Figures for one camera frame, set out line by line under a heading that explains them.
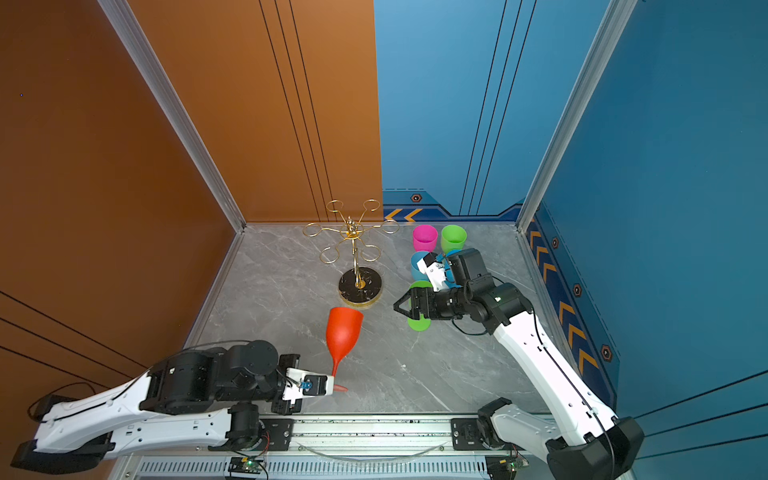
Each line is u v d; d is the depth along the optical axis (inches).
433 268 25.4
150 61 30.4
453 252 23.3
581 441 14.6
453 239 39.0
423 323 36.8
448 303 22.9
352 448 28.5
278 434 29.0
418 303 23.7
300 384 18.7
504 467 27.5
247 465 27.8
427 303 23.3
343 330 26.3
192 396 17.0
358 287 39.0
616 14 27.5
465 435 28.5
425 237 38.4
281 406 20.3
